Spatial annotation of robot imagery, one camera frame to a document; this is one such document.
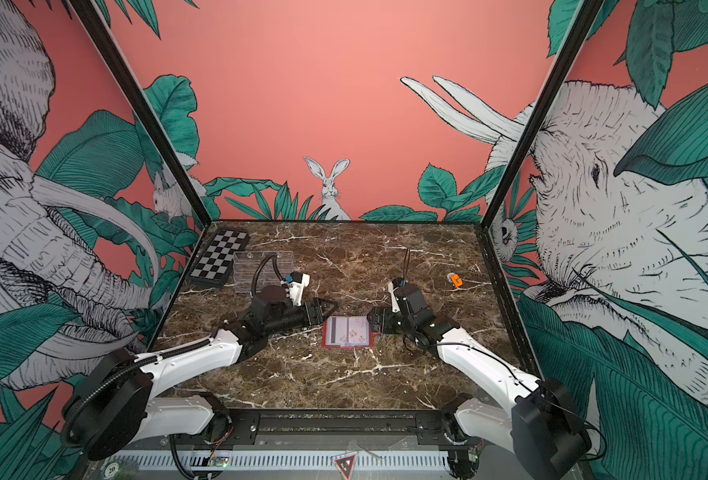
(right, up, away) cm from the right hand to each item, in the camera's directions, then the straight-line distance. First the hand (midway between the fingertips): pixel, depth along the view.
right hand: (377, 312), depth 84 cm
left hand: (-11, +3, -4) cm, 12 cm away
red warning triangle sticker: (-8, -33, -15) cm, 37 cm away
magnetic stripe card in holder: (-12, -7, +7) cm, 16 cm away
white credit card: (-5, -7, +7) cm, 12 cm away
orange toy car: (+28, +8, +19) cm, 35 cm away
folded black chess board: (-56, +11, +18) cm, 60 cm away
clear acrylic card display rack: (-48, +13, +26) cm, 56 cm away
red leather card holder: (-1, -9, +7) cm, 11 cm away
